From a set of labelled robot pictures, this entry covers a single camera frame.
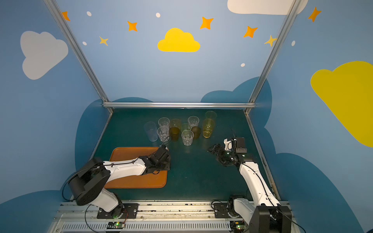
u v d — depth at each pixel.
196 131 1.05
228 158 0.70
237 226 0.71
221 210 0.75
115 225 0.71
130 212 0.73
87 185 0.44
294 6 0.69
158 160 0.69
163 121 1.08
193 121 1.10
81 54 0.86
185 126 1.06
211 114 1.04
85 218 0.69
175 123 1.07
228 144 0.77
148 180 0.84
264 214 0.40
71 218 0.73
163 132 1.04
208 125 1.04
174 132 1.02
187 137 1.03
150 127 0.98
